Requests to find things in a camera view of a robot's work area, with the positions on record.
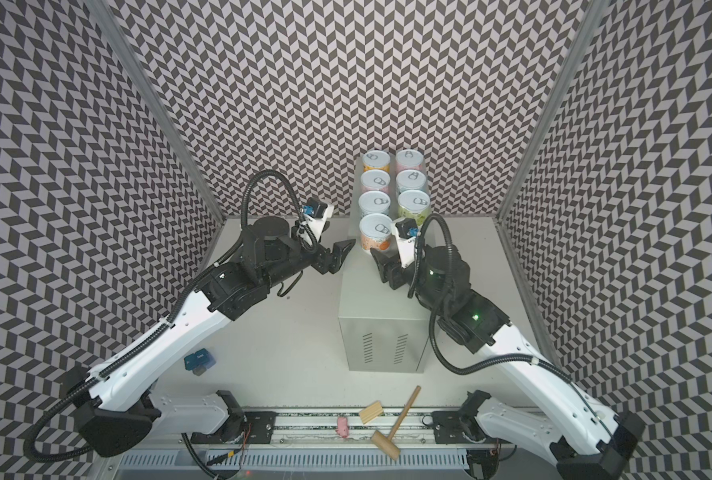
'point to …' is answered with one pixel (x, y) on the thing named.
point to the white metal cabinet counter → (383, 329)
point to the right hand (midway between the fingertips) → (385, 252)
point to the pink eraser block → (342, 426)
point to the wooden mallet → (387, 443)
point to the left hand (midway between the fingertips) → (340, 235)
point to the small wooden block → (371, 411)
